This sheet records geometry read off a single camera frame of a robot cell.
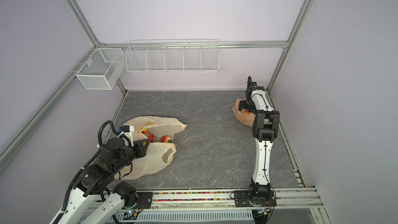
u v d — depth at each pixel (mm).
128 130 630
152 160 729
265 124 628
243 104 964
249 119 1019
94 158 510
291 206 735
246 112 1048
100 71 957
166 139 907
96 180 459
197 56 1065
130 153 580
